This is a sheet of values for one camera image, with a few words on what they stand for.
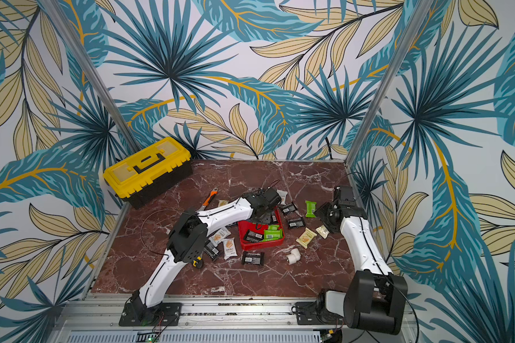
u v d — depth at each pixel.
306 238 0.90
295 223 0.95
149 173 0.92
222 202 1.01
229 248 0.88
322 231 0.94
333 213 0.61
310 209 1.00
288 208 1.00
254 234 0.91
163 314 0.72
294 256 0.84
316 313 0.73
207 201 1.03
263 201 0.76
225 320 0.73
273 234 0.90
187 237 0.57
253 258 0.85
